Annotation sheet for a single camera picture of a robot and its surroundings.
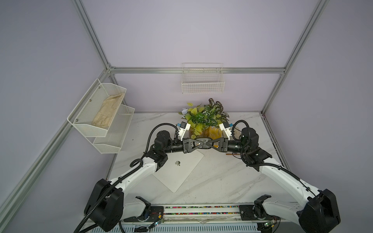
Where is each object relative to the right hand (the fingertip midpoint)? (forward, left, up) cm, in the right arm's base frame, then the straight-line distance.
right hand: (208, 145), depth 71 cm
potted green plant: (+19, -3, +3) cm, 19 cm away
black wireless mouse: (+1, +2, +3) cm, 4 cm away
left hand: (0, +4, +1) cm, 4 cm away
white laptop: (0, +17, -26) cm, 31 cm away
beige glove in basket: (+17, +55, +6) cm, 58 cm away
